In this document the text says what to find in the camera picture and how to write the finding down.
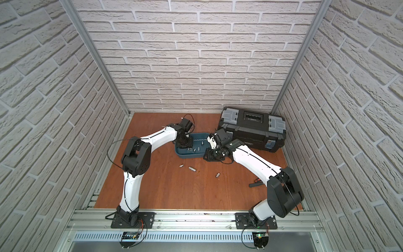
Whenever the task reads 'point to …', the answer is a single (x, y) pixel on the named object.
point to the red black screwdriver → (257, 182)
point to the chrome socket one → (217, 175)
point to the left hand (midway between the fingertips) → (193, 144)
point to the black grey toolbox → (257, 129)
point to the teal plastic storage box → (200, 144)
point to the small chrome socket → (181, 166)
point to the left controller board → (129, 239)
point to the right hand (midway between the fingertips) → (208, 156)
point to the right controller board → (260, 239)
